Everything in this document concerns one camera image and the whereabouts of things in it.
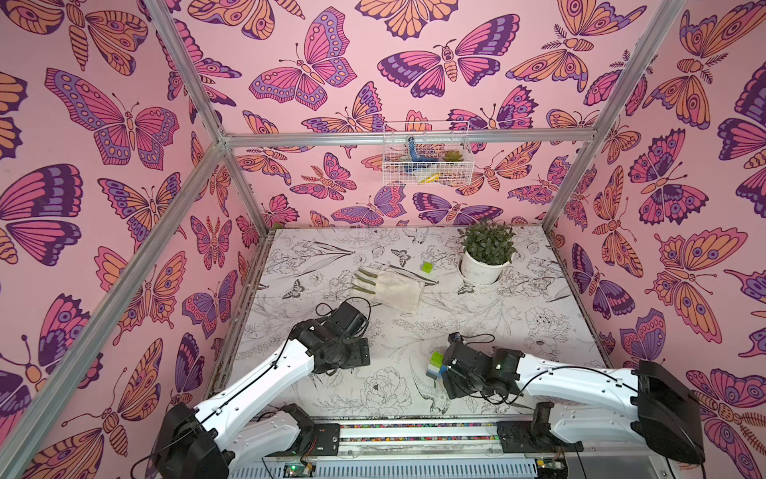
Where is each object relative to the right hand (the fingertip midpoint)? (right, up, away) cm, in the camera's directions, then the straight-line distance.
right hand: (454, 379), depth 81 cm
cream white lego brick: (-6, +5, -5) cm, 9 cm away
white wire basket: (-7, +66, +13) cm, 68 cm away
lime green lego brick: (-4, +29, +27) cm, 40 cm away
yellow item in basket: (-5, +56, +6) cm, 57 cm away
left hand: (-26, +7, -2) cm, 27 cm away
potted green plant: (+13, +36, +9) cm, 39 cm away
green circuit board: (-41, -18, -10) cm, 46 cm away
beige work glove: (-17, +23, +22) cm, 36 cm away
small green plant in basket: (+2, +65, +12) cm, 66 cm away
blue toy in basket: (-10, +62, +12) cm, 64 cm away
